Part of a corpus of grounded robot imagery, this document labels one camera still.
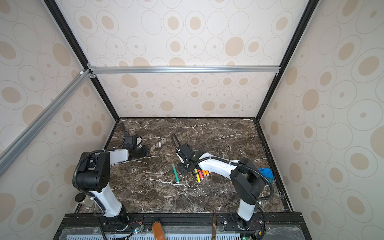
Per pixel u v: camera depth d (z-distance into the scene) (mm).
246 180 461
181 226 730
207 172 899
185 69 935
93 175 493
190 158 651
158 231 690
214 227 718
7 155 508
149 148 1020
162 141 1056
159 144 1031
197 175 897
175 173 897
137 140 841
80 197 740
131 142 795
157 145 1029
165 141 1056
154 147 1023
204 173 897
